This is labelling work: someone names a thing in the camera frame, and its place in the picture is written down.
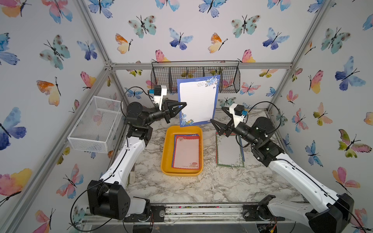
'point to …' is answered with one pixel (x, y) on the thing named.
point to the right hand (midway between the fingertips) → (220, 111)
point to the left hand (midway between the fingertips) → (185, 104)
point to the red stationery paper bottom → (187, 152)
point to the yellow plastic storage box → (167, 150)
